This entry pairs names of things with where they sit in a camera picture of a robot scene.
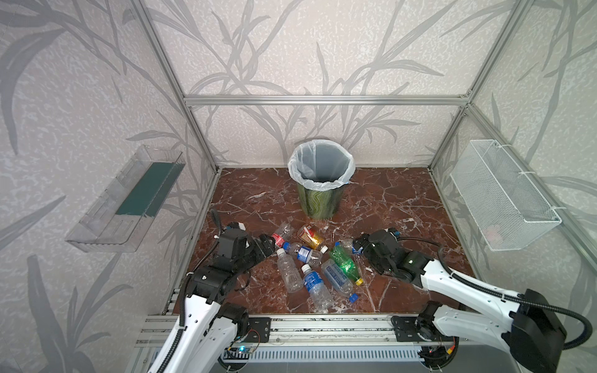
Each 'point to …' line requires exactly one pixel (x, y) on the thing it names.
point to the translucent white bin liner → (321, 165)
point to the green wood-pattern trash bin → (321, 204)
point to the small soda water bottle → (305, 254)
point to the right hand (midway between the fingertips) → (357, 241)
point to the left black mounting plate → (259, 329)
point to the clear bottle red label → (284, 233)
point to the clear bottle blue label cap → (348, 243)
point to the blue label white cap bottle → (320, 298)
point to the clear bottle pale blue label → (338, 278)
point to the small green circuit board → (242, 349)
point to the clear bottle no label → (291, 275)
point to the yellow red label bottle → (308, 235)
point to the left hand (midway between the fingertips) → (270, 238)
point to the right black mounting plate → (406, 329)
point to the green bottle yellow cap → (342, 256)
